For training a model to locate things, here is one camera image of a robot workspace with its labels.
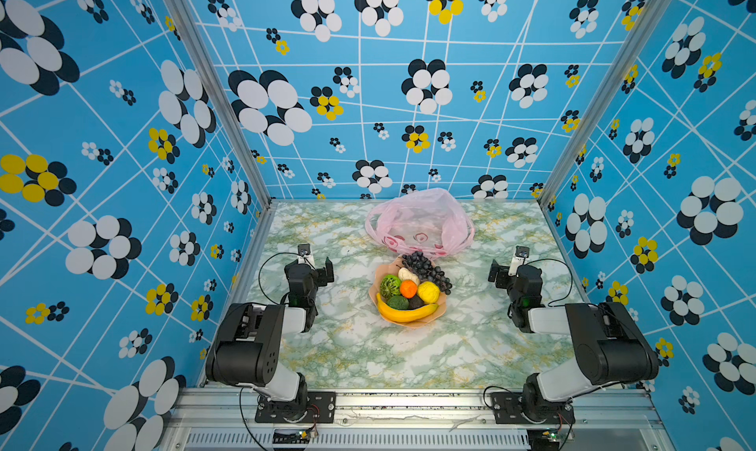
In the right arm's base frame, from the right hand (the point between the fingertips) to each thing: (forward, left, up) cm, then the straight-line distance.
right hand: (515, 262), depth 93 cm
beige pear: (-5, +35, 0) cm, 36 cm away
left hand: (0, +64, +2) cm, 64 cm away
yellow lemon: (-11, +29, 0) cm, 31 cm away
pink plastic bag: (+24, +27, -7) cm, 36 cm away
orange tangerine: (-11, +35, +3) cm, 37 cm away
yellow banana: (-18, +36, 0) cm, 41 cm away
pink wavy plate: (-1, +40, -4) cm, 40 cm away
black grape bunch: (-4, +29, +2) cm, 29 cm away
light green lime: (-15, +38, +1) cm, 41 cm away
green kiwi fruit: (-10, +40, +2) cm, 41 cm away
